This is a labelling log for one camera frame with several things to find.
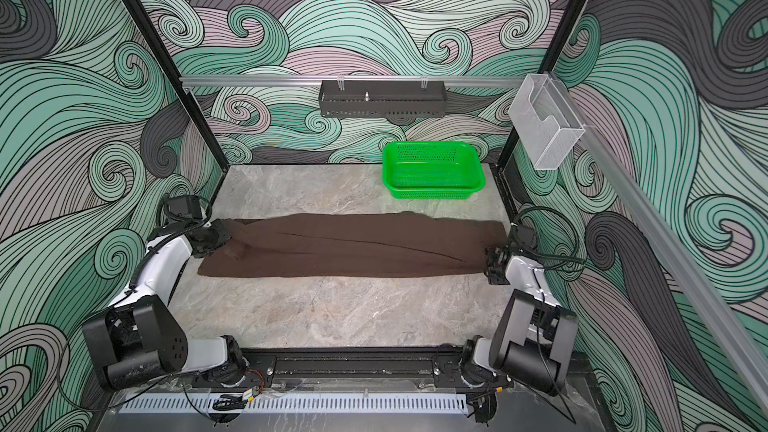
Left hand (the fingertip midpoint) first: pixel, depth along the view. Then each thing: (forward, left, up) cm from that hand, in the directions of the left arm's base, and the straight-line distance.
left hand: (222, 233), depth 85 cm
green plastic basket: (+39, -68, -11) cm, 79 cm away
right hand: (-3, -80, -7) cm, 81 cm away
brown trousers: (+5, -39, -13) cm, 41 cm away
